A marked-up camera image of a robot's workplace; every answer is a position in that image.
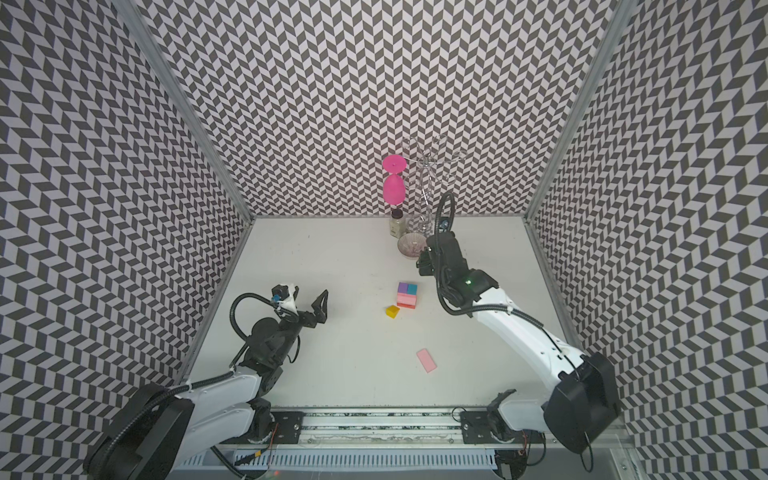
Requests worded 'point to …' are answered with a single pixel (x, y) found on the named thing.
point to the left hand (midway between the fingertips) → (315, 290)
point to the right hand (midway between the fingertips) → (429, 258)
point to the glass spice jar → (397, 223)
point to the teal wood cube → (412, 289)
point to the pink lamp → (394, 187)
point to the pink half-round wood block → (404, 305)
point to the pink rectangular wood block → (406, 298)
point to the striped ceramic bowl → (410, 245)
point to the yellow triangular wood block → (392, 311)
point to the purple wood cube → (402, 287)
